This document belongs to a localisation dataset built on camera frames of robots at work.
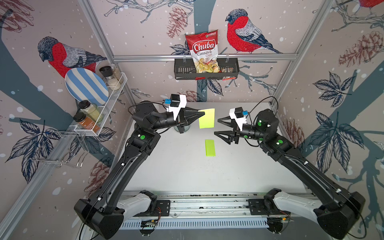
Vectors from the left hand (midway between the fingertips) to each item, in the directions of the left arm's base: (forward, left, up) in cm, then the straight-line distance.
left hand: (204, 111), depth 52 cm
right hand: (+3, -6, -13) cm, 15 cm away
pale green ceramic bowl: (+22, +10, -41) cm, 48 cm away
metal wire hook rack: (-8, +54, -13) cm, 56 cm away
